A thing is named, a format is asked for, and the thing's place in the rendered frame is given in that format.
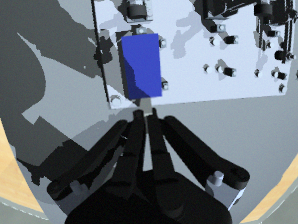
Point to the blue rectangular block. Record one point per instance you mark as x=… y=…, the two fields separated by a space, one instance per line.
x=142 y=65

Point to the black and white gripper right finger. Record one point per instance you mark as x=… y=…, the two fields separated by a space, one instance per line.
x=222 y=179

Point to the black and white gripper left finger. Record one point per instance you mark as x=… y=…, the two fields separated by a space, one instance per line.
x=68 y=190

